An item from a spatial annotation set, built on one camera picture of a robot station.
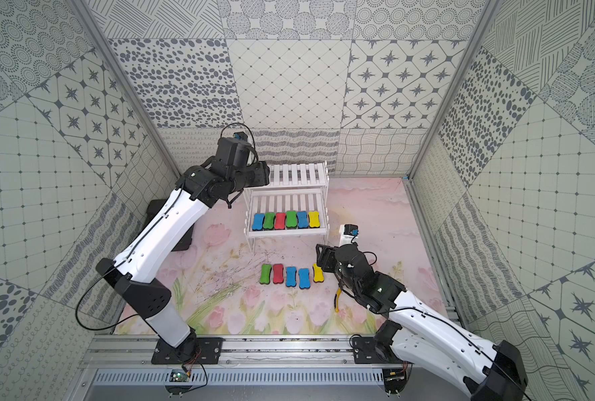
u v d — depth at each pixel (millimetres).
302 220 887
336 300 837
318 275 881
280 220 874
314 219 888
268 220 880
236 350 758
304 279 884
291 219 882
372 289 550
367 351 731
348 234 661
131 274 419
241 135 628
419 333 477
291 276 901
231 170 538
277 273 900
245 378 701
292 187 817
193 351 700
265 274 903
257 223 863
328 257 661
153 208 1022
